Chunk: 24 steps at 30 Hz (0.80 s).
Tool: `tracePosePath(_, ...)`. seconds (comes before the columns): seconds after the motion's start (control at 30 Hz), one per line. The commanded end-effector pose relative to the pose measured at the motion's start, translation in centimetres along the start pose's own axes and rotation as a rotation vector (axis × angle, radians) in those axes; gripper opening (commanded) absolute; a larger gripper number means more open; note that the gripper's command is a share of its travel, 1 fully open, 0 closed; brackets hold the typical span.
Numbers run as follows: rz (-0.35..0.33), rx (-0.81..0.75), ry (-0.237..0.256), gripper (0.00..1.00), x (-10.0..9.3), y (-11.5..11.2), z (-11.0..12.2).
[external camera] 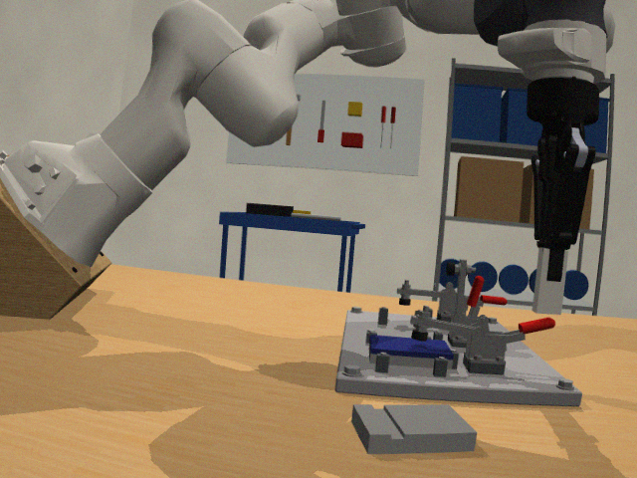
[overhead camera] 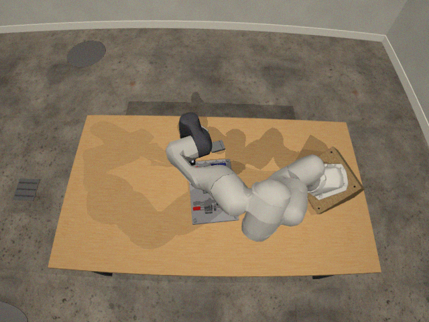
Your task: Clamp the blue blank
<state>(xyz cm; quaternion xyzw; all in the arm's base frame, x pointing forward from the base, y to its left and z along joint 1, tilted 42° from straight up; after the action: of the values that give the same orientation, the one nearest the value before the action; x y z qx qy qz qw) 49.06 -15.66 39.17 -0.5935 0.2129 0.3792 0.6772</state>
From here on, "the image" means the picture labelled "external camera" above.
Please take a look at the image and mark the blue rectangular plate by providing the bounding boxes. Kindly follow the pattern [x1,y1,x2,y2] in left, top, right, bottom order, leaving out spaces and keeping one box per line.
[369,335,454,369]

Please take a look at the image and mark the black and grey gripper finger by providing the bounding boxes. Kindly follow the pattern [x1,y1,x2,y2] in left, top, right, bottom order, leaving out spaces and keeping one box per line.
[534,127,595,315]
[531,138,549,312]

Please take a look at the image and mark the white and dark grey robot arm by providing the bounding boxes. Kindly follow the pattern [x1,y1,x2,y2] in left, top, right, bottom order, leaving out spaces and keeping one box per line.
[0,0,616,267]

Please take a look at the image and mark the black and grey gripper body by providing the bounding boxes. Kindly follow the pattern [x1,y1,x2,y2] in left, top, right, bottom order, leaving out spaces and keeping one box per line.
[527,77,599,173]

